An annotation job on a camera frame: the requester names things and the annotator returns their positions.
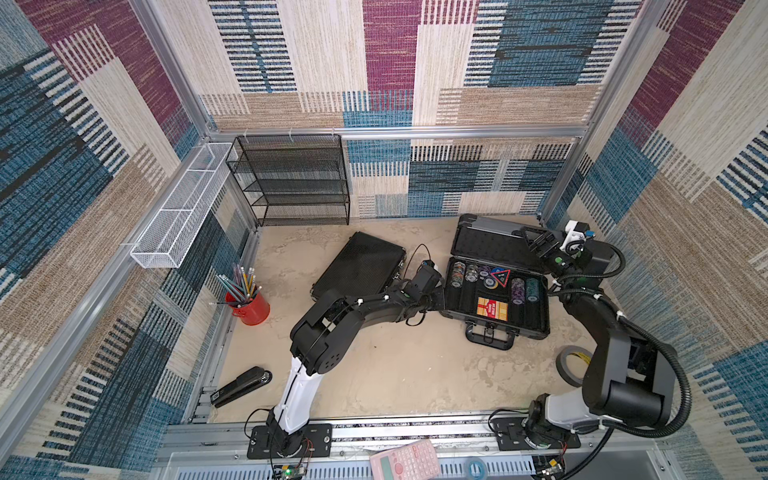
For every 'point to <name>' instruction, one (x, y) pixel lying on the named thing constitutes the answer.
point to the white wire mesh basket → (166, 241)
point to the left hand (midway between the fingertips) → (450, 303)
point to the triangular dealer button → (502, 277)
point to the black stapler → (249, 380)
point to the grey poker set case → (496, 284)
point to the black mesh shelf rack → (293, 180)
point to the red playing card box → (492, 308)
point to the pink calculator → (416, 461)
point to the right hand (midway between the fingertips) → (528, 240)
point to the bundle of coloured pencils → (242, 289)
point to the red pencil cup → (252, 310)
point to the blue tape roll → (476, 469)
